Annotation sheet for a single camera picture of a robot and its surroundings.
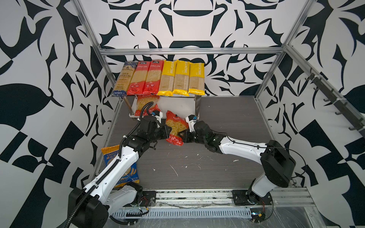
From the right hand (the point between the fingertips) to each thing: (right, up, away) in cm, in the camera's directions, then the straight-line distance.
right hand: (178, 134), depth 80 cm
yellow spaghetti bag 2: (+10, +27, -4) cm, 29 cm away
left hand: (-3, +5, -4) cm, 6 cm away
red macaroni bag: (-26, +21, +24) cm, 41 cm away
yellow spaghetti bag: (+2, +31, -1) cm, 31 cm away
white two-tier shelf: (-6, +16, +26) cm, 31 cm away
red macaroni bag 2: (0, +5, +2) cm, 5 cm away
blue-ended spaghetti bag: (-29, +31, -1) cm, 42 cm away
